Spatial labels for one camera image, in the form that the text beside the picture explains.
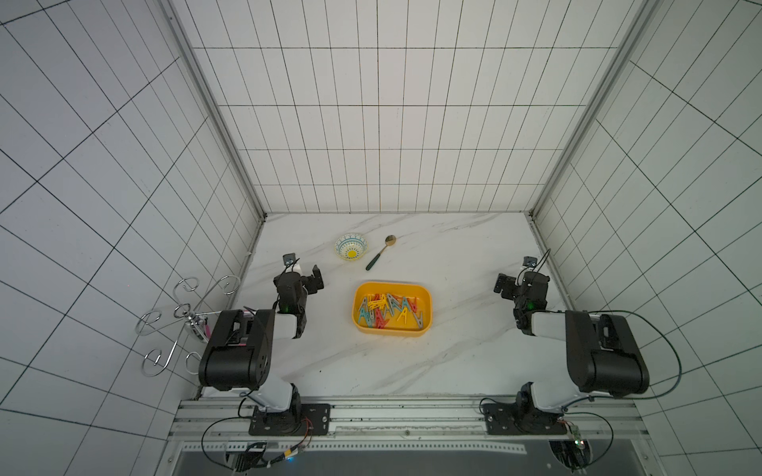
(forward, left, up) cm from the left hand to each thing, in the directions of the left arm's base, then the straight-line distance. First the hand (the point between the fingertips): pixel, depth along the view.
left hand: (302, 272), depth 96 cm
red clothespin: (-16, -26, -3) cm, 31 cm away
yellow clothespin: (-13, -34, -4) cm, 36 cm away
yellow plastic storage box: (-11, -30, -4) cm, 32 cm away
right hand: (+1, -68, 0) cm, 68 cm away
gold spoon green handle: (+17, -29, -5) cm, 34 cm away
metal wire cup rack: (-28, +13, +23) cm, 38 cm away
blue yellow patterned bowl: (+14, -15, -3) cm, 21 cm away
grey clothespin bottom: (-14, -38, -4) cm, 41 cm away
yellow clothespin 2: (-10, -25, -3) cm, 27 cm away
